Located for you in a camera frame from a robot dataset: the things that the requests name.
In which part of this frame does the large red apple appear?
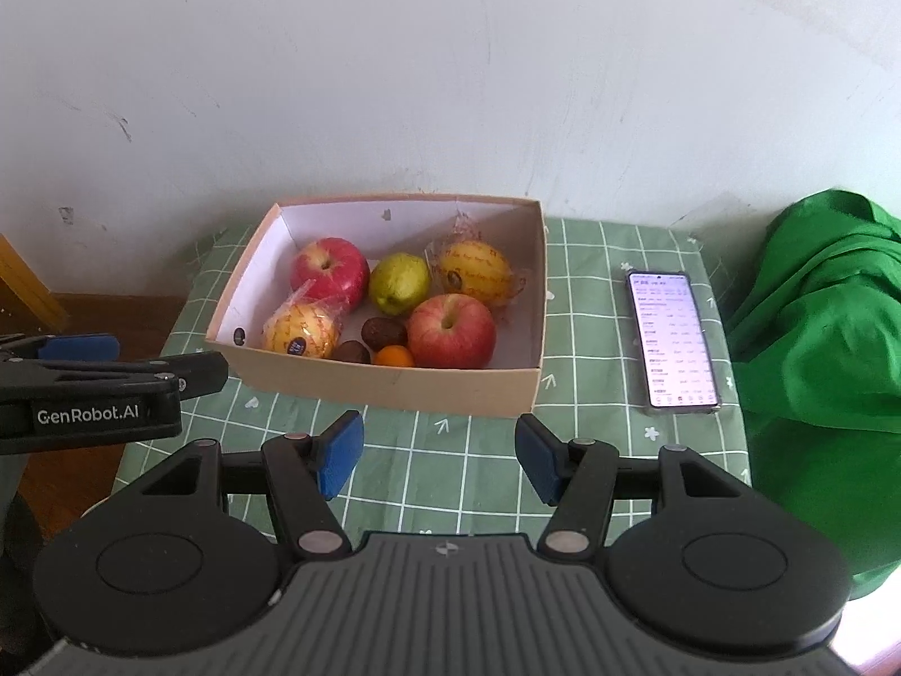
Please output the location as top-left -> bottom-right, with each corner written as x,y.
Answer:
290,237 -> 371,307

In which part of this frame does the wooden furniture piece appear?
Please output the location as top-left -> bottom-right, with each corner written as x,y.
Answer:
0,232 -> 68,333

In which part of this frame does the green pear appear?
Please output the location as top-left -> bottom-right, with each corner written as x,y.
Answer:
369,253 -> 432,317

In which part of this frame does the brown cardboard box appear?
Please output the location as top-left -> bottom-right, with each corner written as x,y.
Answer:
204,193 -> 548,418

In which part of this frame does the small plastic-wrapped yellow apple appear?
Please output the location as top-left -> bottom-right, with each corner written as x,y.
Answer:
426,211 -> 528,325

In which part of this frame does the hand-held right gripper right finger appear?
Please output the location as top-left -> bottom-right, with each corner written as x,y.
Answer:
514,414 -> 751,557

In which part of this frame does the green checked tablecloth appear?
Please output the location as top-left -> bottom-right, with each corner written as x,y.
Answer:
116,217 -> 751,536

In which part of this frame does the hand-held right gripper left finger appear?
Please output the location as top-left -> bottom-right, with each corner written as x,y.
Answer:
113,410 -> 365,562

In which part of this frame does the large plastic-wrapped yellow apple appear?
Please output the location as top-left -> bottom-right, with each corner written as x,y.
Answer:
262,280 -> 351,360

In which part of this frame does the red-orange apple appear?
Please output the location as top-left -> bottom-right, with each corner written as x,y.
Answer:
407,293 -> 497,369

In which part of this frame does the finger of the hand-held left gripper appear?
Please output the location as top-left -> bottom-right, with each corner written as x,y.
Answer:
119,350 -> 230,399
0,333 -> 121,366

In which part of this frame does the bright green cloth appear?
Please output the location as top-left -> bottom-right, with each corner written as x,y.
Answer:
725,188 -> 901,599

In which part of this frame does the smartphone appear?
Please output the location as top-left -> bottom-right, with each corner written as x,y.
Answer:
626,269 -> 724,415

